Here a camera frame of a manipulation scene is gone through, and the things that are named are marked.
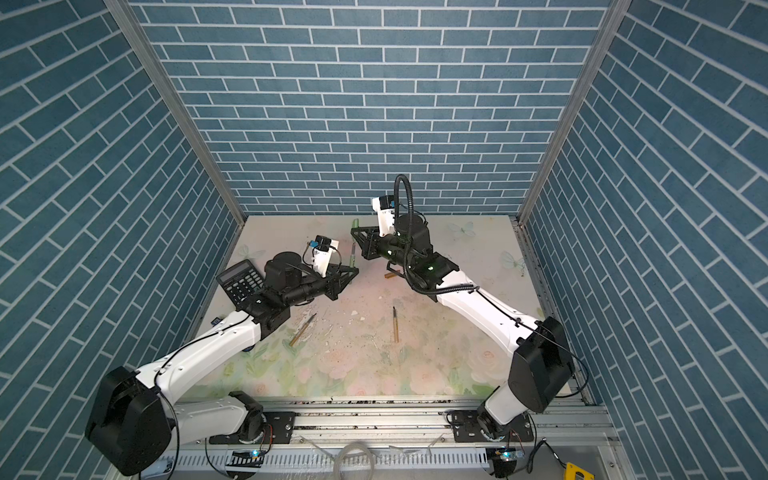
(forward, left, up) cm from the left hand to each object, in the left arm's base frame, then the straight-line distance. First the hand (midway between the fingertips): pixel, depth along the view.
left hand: (357, 271), depth 76 cm
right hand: (+6, +2, +10) cm, 12 cm away
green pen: (+2, +1, +4) cm, 5 cm away
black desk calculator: (+12, +41, -22) cm, 49 cm away
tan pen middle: (-4, -10, -23) cm, 26 cm away
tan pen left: (-5, +19, -25) cm, 31 cm away
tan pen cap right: (+15, -9, -23) cm, 29 cm away
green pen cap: (+7, 0, +11) cm, 13 cm away
